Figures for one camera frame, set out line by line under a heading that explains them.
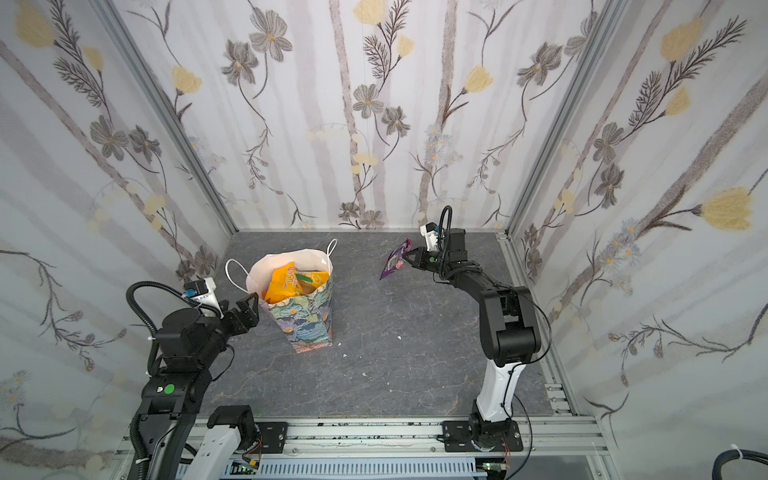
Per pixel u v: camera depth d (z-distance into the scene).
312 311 0.76
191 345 0.50
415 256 0.89
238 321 0.61
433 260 0.84
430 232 0.88
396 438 0.75
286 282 0.78
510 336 0.51
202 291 0.58
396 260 0.96
